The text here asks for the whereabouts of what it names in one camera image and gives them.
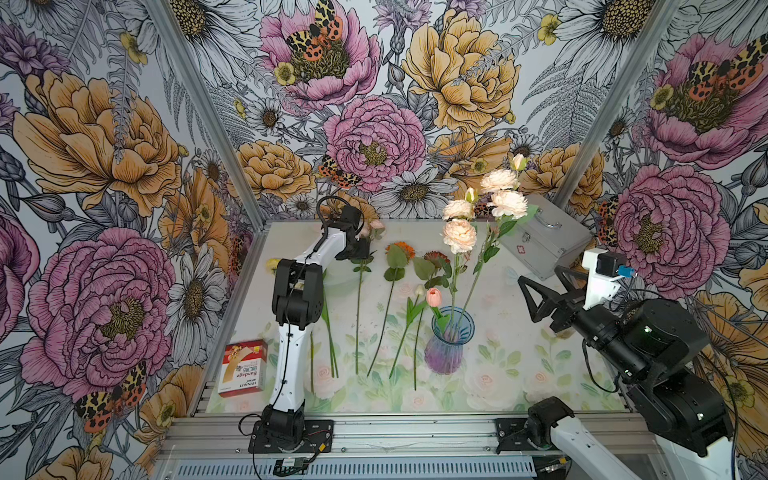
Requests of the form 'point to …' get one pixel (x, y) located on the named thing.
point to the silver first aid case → (549, 237)
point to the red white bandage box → (244, 368)
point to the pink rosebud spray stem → (375, 229)
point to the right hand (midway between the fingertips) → (532, 280)
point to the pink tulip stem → (434, 299)
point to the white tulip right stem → (411, 311)
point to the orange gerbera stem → (397, 253)
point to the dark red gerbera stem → (418, 346)
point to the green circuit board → (290, 466)
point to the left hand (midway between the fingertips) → (356, 260)
